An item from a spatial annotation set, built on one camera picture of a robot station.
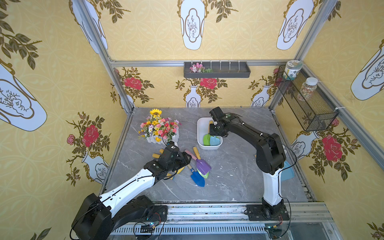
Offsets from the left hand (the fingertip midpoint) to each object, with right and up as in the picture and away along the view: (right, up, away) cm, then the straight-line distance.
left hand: (185, 156), depth 83 cm
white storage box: (+11, +14, +24) cm, 30 cm away
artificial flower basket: (-16, +15, +5) cm, 22 cm away
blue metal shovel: (+7, -14, +2) cm, 16 cm away
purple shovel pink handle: (+10, -7, +5) cm, 13 cm away
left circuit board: (-16, -32, -12) cm, 37 cm away
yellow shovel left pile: (-4, -9, +5) cm, 11 cm away
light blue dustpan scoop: (+59, -10, +3) cm, 60 cm away
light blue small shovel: (+19, +6, +17) cm, 26 cm away
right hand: (+20, +14, +14) cm, 28 cm away
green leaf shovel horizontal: (+13, +8, +17) cm, 23 cm away
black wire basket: (+70, +24, -2) cm, 74 cm away
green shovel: (+7, -2, +9) cm, 12 cm away
